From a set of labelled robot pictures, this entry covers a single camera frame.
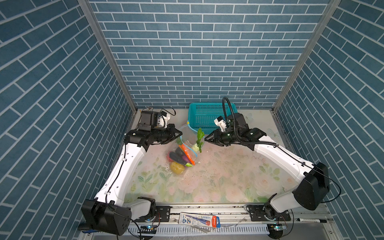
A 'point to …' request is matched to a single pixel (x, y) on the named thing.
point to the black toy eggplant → (180, 159)
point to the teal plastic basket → (203, 115)
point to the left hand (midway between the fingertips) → (183, 132)
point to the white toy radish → (195, 147)
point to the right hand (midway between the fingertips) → (204, 138)
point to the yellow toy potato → (177, 168)
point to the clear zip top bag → (183, 156)
